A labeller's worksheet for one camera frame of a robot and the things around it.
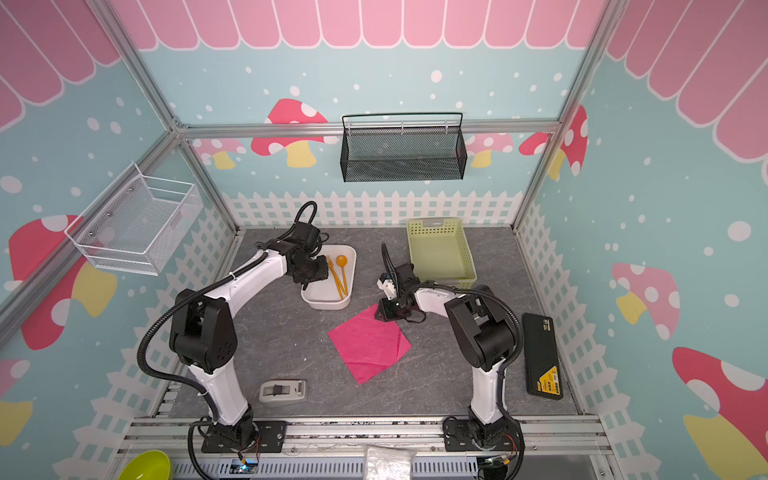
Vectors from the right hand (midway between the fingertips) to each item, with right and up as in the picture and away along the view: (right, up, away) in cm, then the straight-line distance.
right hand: (378, 314), depth 95 cm
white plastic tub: (-19, +5, +4) cm, 20 cm away
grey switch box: (-25, -17, -16) cm, 34 cm away
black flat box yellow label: (+47, -12, -12) cm, 50 cm away
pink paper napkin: (-2, -8, -5) cm, 10 cm away
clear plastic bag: (+2, -29, -27) cm, 40 cm away
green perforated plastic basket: (+23, +20, +17) cm, 35 cm away
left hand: (-17, +12, -2) cm, 21 cm away
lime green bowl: (-52, -30, -27) cm, 65 cm away
